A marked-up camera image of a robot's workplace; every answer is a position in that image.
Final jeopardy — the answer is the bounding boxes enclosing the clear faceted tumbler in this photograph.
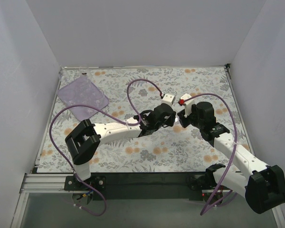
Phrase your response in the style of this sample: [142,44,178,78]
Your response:
[93,89,105,108]

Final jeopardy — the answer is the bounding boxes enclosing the clear ribbed tumbler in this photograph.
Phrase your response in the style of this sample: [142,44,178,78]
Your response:
[76,76,91,93]

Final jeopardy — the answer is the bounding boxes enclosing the labelled champagne flute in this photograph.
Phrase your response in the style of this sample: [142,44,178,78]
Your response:
[79,66,91,83]

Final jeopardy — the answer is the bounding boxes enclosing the small shot glass front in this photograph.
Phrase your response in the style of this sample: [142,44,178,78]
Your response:
[85,107,94,115]

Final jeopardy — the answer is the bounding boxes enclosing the small shot glass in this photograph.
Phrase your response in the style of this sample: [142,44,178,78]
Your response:
[77,92,86,101]
[85,107,94,115]

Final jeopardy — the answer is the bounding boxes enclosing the clear wine goblet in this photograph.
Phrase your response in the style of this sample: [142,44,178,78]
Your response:
[65,89,76,106]

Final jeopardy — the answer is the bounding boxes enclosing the tall plain flute glass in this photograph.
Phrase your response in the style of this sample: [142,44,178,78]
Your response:
[59,68,72,85]

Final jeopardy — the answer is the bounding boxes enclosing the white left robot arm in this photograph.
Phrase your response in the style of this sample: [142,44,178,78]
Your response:
[65,103,176,181]

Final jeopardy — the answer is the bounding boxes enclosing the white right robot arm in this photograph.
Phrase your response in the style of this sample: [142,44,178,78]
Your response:
[178,99,285,214]

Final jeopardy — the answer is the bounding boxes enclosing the lilac plastic tray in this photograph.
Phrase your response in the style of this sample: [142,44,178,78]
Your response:
[57,76,109,110]

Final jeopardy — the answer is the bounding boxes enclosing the floral tablecloth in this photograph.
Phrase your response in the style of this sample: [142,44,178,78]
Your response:
[36,67,249,173]

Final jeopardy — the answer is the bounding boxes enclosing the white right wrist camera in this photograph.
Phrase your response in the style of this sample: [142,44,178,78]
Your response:
[179,94,195,118]

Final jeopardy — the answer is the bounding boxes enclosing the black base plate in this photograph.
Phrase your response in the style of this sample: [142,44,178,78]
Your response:
[63,172,228,202]

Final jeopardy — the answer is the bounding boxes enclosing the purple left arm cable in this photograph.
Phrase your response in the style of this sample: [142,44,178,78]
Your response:
[49,78,164,217]

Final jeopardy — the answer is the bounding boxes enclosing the aluminium frame rail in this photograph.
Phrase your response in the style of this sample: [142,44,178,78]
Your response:
[10,172,69,228]

